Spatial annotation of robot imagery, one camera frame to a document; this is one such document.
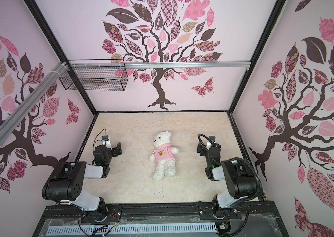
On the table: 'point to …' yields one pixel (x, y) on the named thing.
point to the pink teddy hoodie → (163, 152)
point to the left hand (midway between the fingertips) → (113, 144)
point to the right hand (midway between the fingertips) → (208, 140)
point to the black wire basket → (97, 74)
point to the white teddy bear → (164, 168)
